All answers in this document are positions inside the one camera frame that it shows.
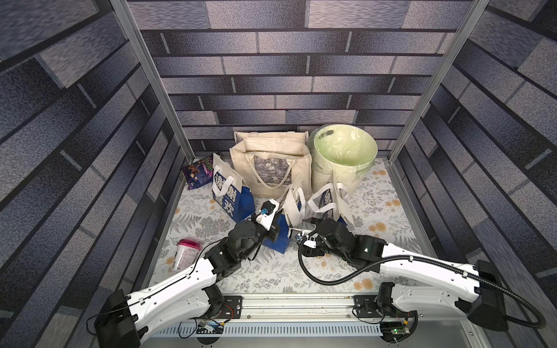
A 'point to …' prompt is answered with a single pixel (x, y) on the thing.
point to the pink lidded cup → (186, 253)
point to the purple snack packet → (199, 172)
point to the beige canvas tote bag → (269, 162)
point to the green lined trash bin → (346, 149)
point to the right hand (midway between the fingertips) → (301, 225)
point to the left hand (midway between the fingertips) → (281, 210)
